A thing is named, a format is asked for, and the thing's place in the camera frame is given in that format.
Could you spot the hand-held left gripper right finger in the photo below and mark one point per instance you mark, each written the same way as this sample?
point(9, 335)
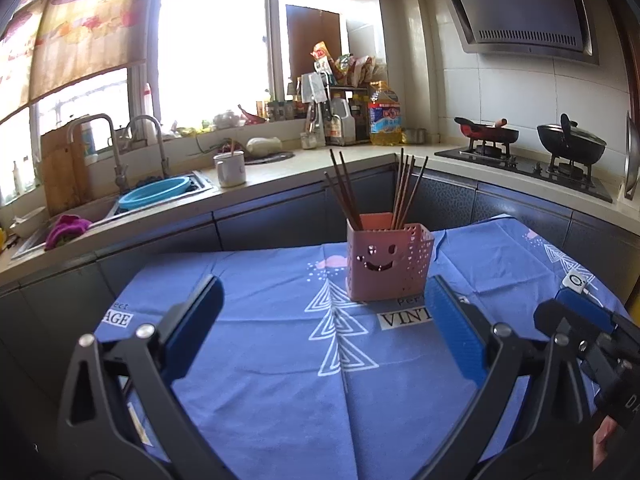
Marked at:
point(452, 330)

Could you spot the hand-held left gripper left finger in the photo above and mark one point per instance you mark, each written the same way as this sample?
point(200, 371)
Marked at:
point(192, 330)

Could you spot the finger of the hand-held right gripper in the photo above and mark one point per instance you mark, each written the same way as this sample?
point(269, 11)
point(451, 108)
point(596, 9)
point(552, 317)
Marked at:
point(587, 307)
point(562, 322)

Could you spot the pink plastic utensil holder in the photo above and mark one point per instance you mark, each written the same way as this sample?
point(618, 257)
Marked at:
point(375, 280)

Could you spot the bundle of wooden chopsticks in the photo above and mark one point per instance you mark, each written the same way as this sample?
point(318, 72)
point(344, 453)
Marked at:
point(405, 200)

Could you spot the person's right hand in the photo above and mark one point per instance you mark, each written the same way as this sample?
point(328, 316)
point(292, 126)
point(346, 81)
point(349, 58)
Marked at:
point(604, 440)

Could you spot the blue printed tablecloth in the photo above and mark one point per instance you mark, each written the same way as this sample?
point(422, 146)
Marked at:
point(275, 340)

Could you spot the grey kitchen cabinets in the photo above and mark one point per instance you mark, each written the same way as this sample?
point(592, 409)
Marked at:
point(270, 220)

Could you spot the blue plastic basin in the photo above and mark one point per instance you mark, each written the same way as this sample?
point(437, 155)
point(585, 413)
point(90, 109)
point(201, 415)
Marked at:
point(150, 194)

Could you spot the steel kitchen sink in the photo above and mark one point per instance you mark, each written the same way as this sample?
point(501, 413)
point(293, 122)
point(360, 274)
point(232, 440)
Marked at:
point(100, 215)

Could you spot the steel pan lid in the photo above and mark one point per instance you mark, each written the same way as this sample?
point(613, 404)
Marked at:
point(631, 160)

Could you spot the black gas stove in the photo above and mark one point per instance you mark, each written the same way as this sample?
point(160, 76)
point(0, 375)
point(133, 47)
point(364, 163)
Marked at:
point(520, 162)

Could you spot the magenta cloth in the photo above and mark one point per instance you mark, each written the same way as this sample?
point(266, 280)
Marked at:
point(67, 227)

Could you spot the black wok with lid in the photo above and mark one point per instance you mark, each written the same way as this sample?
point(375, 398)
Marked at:
point(570, 145)

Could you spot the white mug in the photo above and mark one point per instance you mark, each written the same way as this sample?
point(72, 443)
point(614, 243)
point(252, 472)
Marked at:
point(231, 171)

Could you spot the steel kitchen faucet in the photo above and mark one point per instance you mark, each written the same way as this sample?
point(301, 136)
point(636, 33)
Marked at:
point(162, 155)
point(119, 170)

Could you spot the white dough bag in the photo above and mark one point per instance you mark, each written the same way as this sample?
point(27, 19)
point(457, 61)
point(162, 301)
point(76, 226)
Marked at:
point(263, 146)

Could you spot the red frying pan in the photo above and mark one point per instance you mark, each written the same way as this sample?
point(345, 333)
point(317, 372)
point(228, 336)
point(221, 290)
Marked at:
point(492, 134)

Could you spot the wooden cutting board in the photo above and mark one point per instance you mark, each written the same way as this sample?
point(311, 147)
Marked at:
point(62, 175)

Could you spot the yellow cooking oil bottle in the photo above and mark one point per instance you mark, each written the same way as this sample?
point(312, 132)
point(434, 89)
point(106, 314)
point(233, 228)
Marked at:
point(385, 125)

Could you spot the small glass jar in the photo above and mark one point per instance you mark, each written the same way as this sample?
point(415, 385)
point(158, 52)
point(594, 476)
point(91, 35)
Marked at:
point(308, 141)

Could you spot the white plastic jug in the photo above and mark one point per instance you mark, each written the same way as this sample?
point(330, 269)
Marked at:
point(344, 127)

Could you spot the black spice rack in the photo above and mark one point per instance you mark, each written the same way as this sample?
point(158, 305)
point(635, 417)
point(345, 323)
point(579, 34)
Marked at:
point(361, 115)

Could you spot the row of spice jars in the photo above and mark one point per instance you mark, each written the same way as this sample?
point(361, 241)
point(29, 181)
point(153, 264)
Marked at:
point(277, 110)

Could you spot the pile of snack packets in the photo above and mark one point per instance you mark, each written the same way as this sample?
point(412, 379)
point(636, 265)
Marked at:
point(350, 67)

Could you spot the steel range hood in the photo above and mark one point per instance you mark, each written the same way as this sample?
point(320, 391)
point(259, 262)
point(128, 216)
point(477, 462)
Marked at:
point(520, 5)

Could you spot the brown cardboard panel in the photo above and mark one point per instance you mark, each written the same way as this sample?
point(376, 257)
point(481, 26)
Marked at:
point(310, 35)

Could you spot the patterned window blind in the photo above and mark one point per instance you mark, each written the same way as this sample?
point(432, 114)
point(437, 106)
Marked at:
point(85, 25)

